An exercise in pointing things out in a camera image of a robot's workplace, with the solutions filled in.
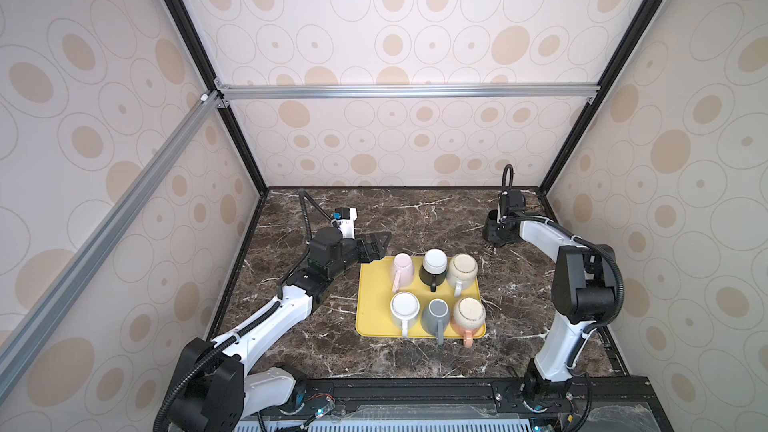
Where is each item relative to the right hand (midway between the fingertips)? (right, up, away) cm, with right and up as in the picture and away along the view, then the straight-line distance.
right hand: (500, 231), depth 100 cm
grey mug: (-25, -22, -22) cm, 40 cm away
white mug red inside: (-33, -20, -18) cm, 42 cm away
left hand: (-37, +1, -23) cm, 44 cm away
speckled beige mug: (-16, -11, -13) cm, 23 cm away
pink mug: (-33, -11, -12) cm, 37 cm away
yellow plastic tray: (-42, -19, -8) cm, 47 cm away
